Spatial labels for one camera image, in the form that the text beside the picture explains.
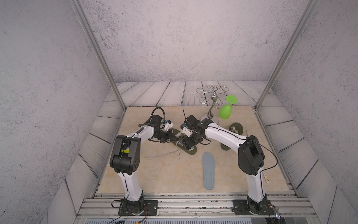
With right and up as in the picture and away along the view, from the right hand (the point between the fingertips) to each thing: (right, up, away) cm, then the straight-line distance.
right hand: (188, 144), depth 88 cm
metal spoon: (+46, -19, -5) cm, 50 cm away
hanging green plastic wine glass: (+25, +21, +8) cm, 34 cm away
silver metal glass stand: (+16, +29, +5) cm, 33 cm away
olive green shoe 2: (+34, +10, +11) cm, 37 cm away
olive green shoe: (-9, +7, +6) cm, 13 cm away
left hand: (-6, +3, +3) cm, 7 cm away
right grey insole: (+13, -14, +2) cm, 19 cm away
